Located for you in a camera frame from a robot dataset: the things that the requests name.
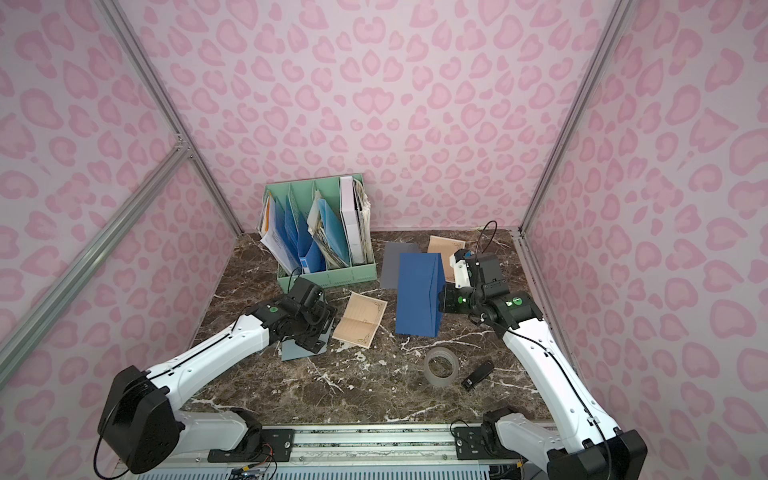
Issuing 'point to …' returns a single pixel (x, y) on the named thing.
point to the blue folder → (333, 226)
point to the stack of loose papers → (362, 206)
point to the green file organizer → (319, 229)
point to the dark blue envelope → (421, 286)
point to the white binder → (351, 221)
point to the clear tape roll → (436, 352)
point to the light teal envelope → (292, 351)
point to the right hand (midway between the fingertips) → (437, 294)
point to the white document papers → (273, 239)
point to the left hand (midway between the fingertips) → (340, 318)
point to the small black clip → (476, 376)
